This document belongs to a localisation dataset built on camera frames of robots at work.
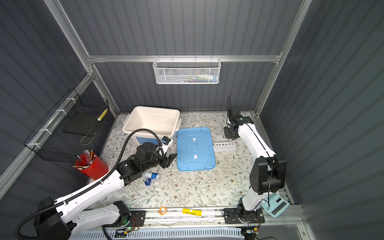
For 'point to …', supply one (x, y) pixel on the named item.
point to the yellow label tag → (192, 211)
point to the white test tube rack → (225, 147)
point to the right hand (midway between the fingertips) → (234, 134)
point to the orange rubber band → (159, 211)
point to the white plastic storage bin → (165, 122)
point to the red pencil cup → (90, 164)
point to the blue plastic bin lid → (195, 150)
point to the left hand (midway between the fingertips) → (172, 150)
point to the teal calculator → (275, 204)
